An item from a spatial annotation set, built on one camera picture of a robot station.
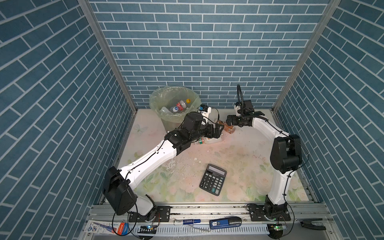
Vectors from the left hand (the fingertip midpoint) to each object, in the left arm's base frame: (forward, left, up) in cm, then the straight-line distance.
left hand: (217, 125), depth 73 cm
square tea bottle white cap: (+19, +30, -8) cm, 36 cm away
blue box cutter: (-37, -4, -25) cm, 45 cm away
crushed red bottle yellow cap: (+29, +20, -14) cm, 38 cm away
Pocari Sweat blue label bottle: (+21, +23, -10) cm, 33 cm away
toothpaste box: (-37, +53, -30) cm, 71 cm away
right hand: (+19, -13, -17) cm, 29 cm away
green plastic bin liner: (+30, +26, -14) cm, 42 cm away
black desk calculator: (-17, +1, -28) cm, 32 cm away
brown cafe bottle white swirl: (+17, -13, -24) cm, 32 cm away
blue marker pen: (-36, +15, -29) cm, 49 cm away
